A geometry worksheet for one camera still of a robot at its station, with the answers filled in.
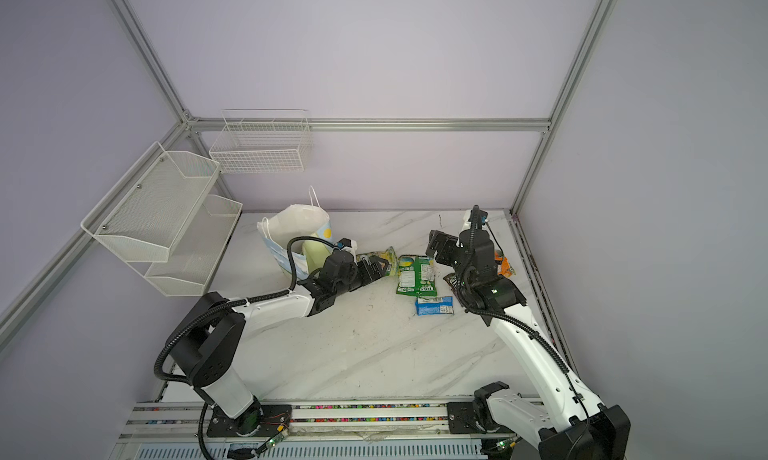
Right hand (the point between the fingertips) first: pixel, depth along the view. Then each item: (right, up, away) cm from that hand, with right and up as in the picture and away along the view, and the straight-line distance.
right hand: (443, 234), depth 75 cm
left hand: (-17, -10, +13) cm, 24 cm away
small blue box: (0, -22, +18) cm, 29 cm away
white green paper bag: (-42, +5, +17) cm, 46 cm away
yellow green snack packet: (-13, -11, +23) cm, 29 cm away
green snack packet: (-5, -14, +23) cm, 28 cm away
